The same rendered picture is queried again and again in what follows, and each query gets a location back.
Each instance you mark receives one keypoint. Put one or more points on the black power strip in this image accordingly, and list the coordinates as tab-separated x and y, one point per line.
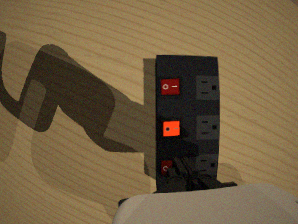
187	113

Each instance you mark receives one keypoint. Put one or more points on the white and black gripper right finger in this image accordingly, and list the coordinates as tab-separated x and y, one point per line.
202	181

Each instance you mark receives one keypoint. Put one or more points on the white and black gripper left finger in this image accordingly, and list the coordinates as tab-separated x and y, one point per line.
177	174

